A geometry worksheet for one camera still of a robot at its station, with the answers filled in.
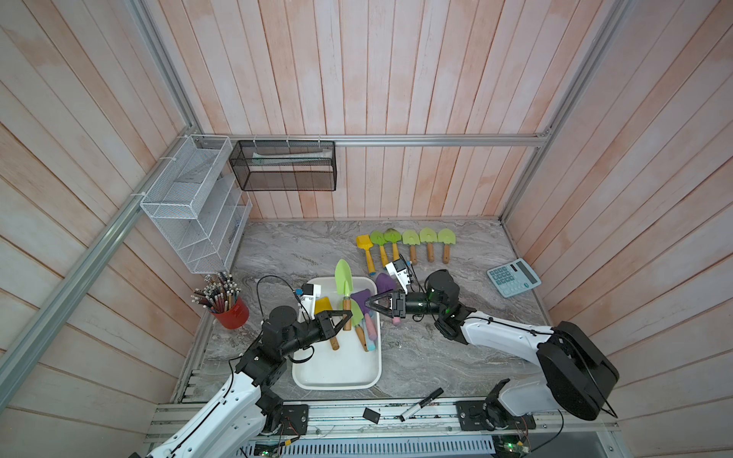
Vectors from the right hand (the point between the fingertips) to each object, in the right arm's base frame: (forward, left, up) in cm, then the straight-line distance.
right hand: (368, 305), depth 72 cm
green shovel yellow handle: (+40, -4, -19) cm, 44 cm away
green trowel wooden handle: (+6, +3, -18) cm, 19 cm away
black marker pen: (-19, -15, -20) cm, 31 cm away
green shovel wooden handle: (+42, -17, -21) cm, 50 cm away
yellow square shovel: (+38, +2, -19) cm, 42 cm away
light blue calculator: (+23, -52, -20) cm, 61 cm away
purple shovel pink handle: (+14, +3, -21) cm, 25 cm away
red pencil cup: (+2, +40, -13) cm, 42 cm away
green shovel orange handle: (+42, -10, -20) cm, 47 cm away
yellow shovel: (+10, +15, -19) cm, 26 cm away
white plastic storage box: (-10, +5, -19) cm, 22 cm away
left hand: (-3, +5, -3) cm, 6 cm away
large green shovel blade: (+7, +7, +1) cm, 10 cm away
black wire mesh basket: (+55, +31, +5) cm, 63 cm away
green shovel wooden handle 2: (+43, -24, -20) cm, 53 cm away
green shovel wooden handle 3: (+43, -32, -21) cm, 57 cm away
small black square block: (-22, -1, -21) cm, 30 cm away
